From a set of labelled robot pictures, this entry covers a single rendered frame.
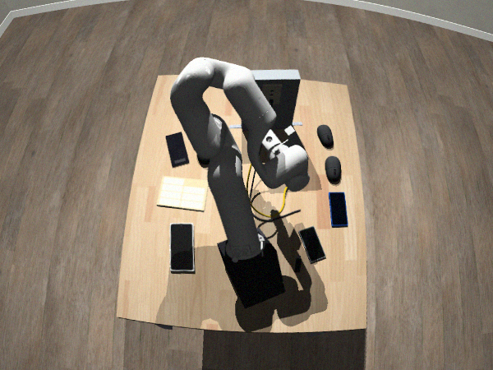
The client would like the dark grey panel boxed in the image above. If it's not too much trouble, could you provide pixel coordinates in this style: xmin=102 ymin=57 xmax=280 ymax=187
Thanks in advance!
xmin=252 ymin=70 xmax=301 ymax=128

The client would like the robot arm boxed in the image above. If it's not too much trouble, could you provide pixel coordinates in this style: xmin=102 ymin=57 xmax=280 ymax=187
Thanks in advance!
xmin=170 ymin=58 xmax=310 ymax=262

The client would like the black computer mouse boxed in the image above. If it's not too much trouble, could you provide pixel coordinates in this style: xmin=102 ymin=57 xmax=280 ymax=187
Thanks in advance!
xmin=325 ymin=156 xmax=341 ymax=183
xmin=197 ymin=155 xmax=210 ymax=164
xmin=317 ymin=125 xmax=334 ymax=147

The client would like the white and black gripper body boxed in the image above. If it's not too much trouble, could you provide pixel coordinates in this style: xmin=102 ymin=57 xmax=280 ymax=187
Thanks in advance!
xmin=261 ymin=129 xmax=282 ymax=158

